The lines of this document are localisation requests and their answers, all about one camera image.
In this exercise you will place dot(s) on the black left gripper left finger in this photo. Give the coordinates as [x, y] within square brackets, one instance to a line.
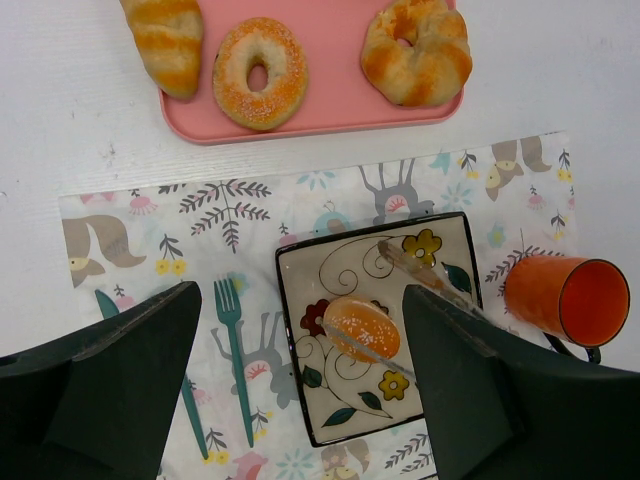
[98, 403]

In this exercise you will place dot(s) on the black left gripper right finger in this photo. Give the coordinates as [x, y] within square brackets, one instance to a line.
[499, 407]

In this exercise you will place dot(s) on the sesame bread roll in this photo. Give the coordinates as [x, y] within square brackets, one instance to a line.
[363, 322]

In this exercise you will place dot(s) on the metal tongs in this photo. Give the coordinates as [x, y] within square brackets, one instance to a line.
[432, 281]

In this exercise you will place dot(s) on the round twisted bread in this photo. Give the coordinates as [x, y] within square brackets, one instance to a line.
[416, 53]

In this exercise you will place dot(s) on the long croissant bread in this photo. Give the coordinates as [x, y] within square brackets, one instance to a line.
[168, 35]

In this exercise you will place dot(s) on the teal plastic knife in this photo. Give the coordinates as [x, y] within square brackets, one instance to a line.
[109, 309]

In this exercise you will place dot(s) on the orange mug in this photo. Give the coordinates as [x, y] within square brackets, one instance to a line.
[570, 299]

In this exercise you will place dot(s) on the square floral ceramic plate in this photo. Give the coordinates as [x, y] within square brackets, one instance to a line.
[342, 398]

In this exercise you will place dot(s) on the floral patterned placemat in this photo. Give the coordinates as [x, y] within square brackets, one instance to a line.
[518, 197]

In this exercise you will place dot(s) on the teal plastic fork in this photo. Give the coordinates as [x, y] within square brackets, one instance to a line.
[229, 313]

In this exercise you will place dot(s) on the pink tray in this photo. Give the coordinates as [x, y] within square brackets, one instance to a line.
[338, 98]

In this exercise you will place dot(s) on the sugared ring donut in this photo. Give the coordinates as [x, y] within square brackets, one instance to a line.
[260, 74]

